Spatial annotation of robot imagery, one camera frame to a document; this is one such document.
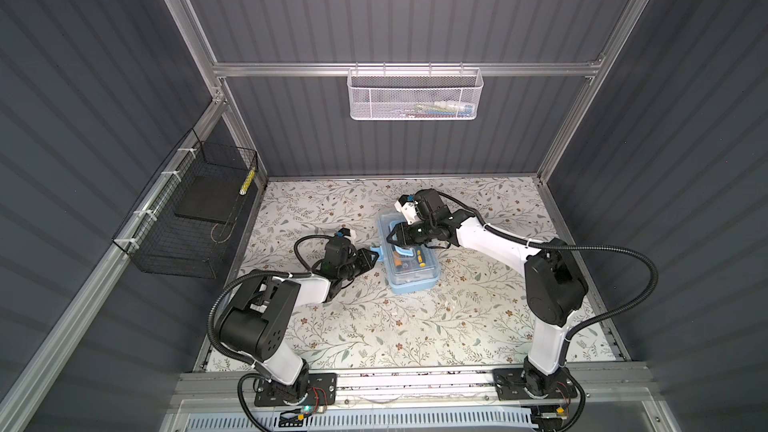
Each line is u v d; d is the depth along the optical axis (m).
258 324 0.46
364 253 0.83
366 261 0.82
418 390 0.75
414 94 1.24
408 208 0.82
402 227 0.79
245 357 0.47
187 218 0.74
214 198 0.76
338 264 0.74
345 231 0.88
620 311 0.49
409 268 0.87
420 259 0.87
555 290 0.49
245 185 0.81
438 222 0.70
